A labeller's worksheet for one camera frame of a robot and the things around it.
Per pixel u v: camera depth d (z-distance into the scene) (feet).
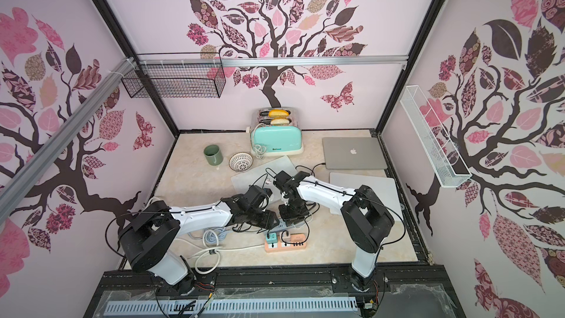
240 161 3.47
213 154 3.41
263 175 2.42
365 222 1.51
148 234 1.62
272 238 2.49
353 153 3.61
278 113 3.32
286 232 2.52
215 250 2.61
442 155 2.50
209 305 2.29
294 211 2.39
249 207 2.27
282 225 2.75
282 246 2.61
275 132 3.23
